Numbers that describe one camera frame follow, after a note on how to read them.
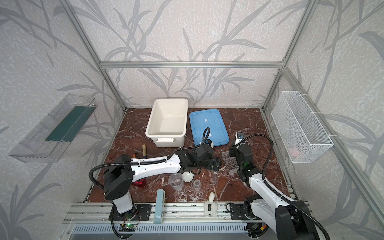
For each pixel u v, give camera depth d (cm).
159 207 72
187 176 84
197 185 77
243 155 63
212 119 113
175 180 84
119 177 44
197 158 61
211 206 72
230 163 89
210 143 76
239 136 72
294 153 73
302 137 61
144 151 94
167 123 113
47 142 64
